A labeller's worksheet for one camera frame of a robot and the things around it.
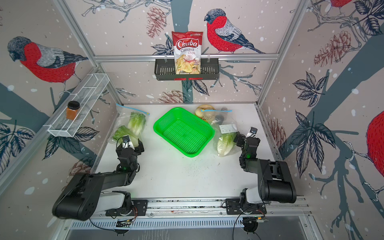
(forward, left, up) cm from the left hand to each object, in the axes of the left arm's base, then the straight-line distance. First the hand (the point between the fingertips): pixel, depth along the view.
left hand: (132, 138), depth 88 cm
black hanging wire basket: (+38, -18, +22) cm, 47 cm away
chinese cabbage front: (+3, +6, +3) cm, 7 cm away
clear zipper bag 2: (+6, -56, +5) cm, 57 cm away
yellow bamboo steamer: (+30, -44, -6) cm, 54 cm away
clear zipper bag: (+14, +9, +2) cm, 17 cm away
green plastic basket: (+11, -32, -11) cm, 36 cm away
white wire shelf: (+26, +25, +19) cm, 41 cm away
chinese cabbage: (+14, +1, -1) cm, 14 cm away
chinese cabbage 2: (-2, -56, -2) cm, 56 cm away
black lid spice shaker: (+14, -54, +2) cm, 56 cm away
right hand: (+5, -70, -2) cm, 70 cm away
